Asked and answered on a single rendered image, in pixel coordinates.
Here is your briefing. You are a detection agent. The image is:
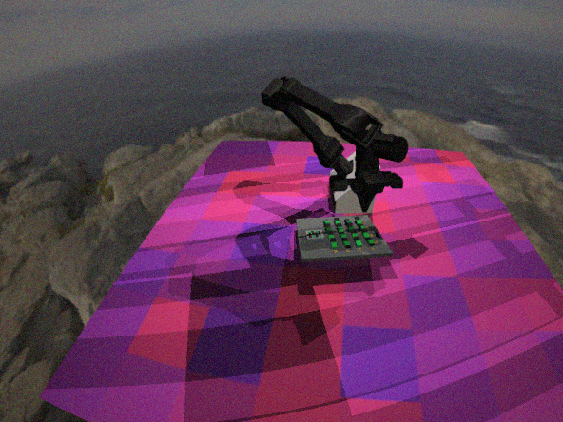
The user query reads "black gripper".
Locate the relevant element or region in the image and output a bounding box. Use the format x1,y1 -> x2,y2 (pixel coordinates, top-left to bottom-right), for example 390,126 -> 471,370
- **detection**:
329,155 -> 403,213

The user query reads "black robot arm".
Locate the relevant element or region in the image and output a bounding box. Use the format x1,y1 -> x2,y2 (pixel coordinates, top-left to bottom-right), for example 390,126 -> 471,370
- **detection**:
261,76 -> 409,195

